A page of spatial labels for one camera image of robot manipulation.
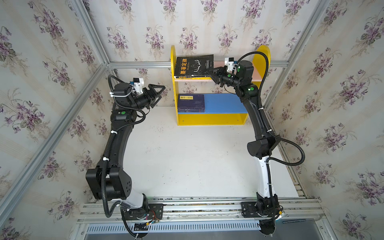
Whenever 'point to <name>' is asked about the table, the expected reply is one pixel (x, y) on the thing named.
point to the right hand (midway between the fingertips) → (205, 71)
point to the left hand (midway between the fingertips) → (162, 89)
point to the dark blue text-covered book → (191, 100)
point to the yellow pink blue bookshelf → (223, 107)
